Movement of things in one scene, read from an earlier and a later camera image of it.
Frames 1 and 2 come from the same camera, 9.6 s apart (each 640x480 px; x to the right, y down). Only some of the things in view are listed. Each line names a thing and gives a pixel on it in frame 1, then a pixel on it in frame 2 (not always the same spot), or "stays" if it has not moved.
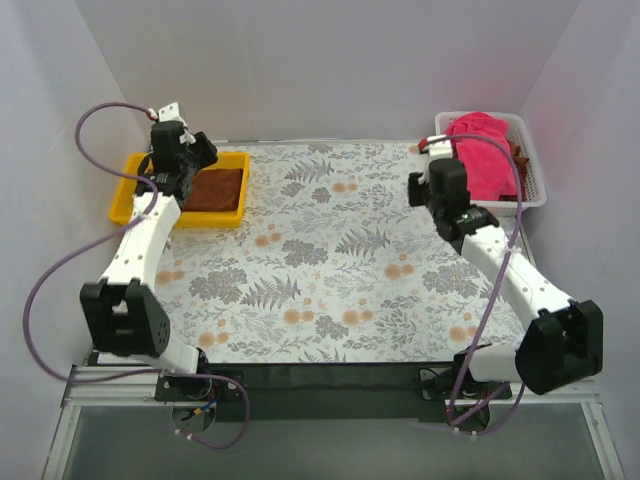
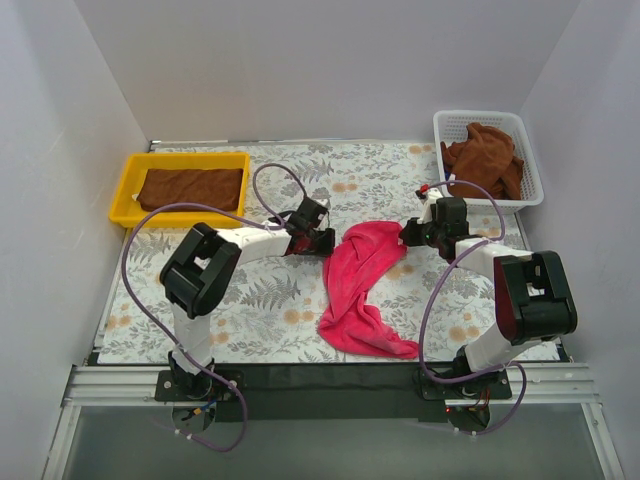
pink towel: [491, 171] to [350, 321]
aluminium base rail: [96, 386] stays
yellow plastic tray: [124, 196] stays
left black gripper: [203, 150] to [322, 242]
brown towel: [213, 190] stays
